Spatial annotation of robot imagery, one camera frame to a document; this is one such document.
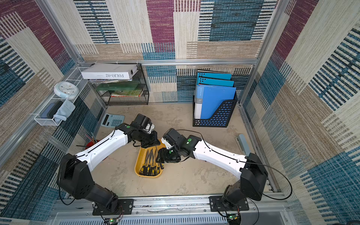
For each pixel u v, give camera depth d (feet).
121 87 3.05
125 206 2.40
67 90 2.46
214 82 3.14
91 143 2.80
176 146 1.90
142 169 2.76
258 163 1.45
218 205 2.41
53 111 2.13
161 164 2.49
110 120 3.50
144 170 2.73
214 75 3.17
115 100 4.02
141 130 2.30
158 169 2.79
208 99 3.01
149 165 2.85
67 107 2.30
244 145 2.99
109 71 2.55
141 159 2.93
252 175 1.34
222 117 3.17
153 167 2.81
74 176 1.39
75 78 2.79
